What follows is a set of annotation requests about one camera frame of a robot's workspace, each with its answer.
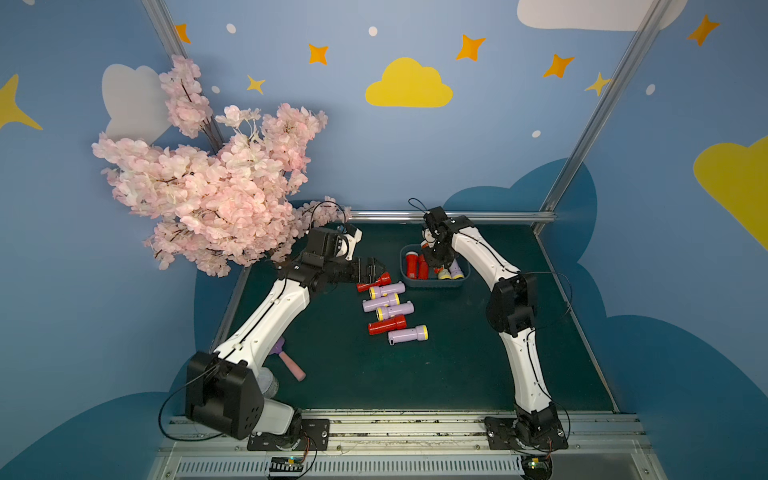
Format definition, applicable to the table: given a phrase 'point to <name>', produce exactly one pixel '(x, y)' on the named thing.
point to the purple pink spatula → (299, 374)
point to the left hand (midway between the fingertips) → (373, 263)
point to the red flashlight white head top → (412, 265)
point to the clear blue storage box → (433, 281)
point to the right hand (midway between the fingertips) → (439, 258)
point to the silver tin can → (267, 383)
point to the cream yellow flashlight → (444, 274)
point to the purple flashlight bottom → (455, 270)
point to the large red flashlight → (423, 268)
